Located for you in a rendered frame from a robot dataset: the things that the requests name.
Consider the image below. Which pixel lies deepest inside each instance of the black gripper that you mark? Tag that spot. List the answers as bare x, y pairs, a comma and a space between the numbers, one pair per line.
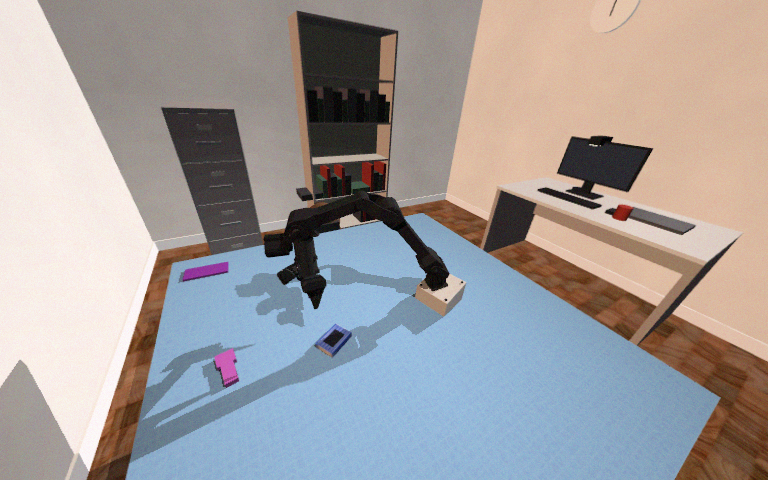
317, 284

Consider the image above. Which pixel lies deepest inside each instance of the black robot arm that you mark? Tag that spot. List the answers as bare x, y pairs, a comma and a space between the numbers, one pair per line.
302, 224

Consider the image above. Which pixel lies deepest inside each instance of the light blue mat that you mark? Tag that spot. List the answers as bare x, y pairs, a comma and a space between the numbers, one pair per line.
513, 383

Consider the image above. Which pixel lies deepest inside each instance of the purple flat slab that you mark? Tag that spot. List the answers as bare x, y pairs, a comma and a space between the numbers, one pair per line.
205, 271

